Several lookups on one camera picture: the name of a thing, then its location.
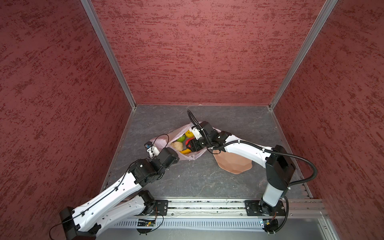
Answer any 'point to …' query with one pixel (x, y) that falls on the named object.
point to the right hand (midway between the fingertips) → (190, 147)
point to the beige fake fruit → (177, 145)
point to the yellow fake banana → (185, 151)
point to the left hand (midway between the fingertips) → (167, 159)
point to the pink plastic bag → (164, 141)
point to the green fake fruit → (181, 138)
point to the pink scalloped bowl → (233, 162)
